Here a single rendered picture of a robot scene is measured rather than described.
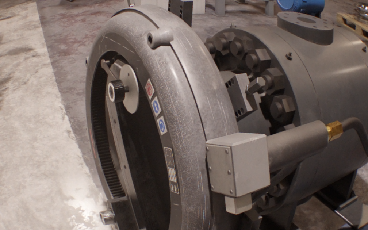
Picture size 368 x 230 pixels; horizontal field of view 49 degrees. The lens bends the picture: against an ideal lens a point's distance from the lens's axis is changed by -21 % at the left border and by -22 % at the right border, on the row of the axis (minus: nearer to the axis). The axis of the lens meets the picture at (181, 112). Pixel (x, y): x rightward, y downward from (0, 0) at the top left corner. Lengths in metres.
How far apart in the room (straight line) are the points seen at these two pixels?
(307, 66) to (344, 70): 0.17
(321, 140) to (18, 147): 1.92
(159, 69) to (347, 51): 0.71
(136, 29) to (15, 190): 1.34
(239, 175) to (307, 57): 0.55
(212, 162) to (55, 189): 1.38
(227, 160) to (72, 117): 2.08
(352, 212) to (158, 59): 1.01
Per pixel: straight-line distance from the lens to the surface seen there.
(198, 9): 5.29
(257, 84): 0.94
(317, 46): 1.41
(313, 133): 1.02
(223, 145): 0.90
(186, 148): 0.97
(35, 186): 2.27
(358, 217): 1.69
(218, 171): 0.93
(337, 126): 1.11
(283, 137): 0.98
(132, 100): 1.13
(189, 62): 1.01
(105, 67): 1.27
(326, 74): 1.34
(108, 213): 1.30
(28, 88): 3.43
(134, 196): 1.24
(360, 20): 6.00
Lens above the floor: 1.25
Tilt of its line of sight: 25 degrees down
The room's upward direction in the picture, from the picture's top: 2 degrees clockwise
